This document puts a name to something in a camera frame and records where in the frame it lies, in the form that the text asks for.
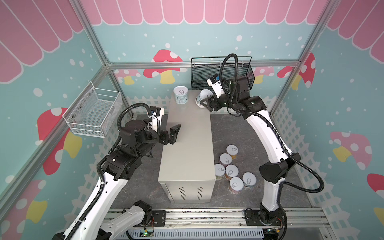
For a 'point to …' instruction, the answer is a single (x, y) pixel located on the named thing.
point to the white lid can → (225, 158)
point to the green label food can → (219, 171)
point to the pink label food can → (235, 185)
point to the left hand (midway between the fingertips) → (170, 125)
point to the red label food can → (231, 170)
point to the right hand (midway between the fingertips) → (206, 97)
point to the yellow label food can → (233, 150)
